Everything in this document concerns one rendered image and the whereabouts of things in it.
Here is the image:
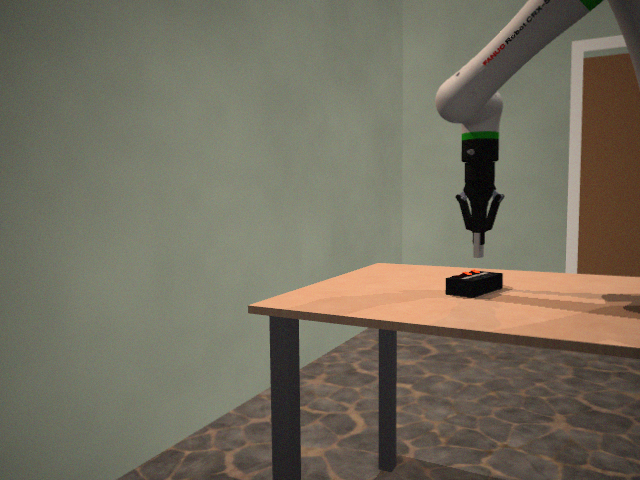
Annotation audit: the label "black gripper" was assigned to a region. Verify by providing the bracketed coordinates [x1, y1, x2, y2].
[456, 162, 504, 258]

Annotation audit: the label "black power strip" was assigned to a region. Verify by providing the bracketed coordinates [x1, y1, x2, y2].
[445, 270, 503, 298]

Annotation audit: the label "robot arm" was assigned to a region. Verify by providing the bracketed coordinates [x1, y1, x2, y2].
[435, 0, 640, 163]

